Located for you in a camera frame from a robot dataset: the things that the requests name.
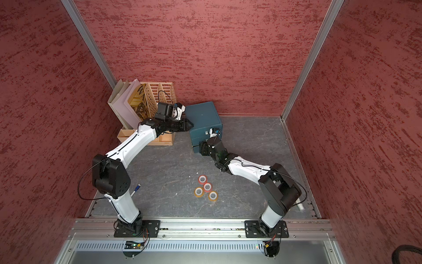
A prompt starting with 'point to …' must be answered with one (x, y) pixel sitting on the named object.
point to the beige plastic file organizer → (156, 93)
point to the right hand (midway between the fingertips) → (203, 145)
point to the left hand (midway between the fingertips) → (190, 128)
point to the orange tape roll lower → (212, 196)
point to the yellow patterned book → (139, 102)
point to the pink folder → (123, 108)
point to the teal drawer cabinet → (203, 117)
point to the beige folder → (118, 90)
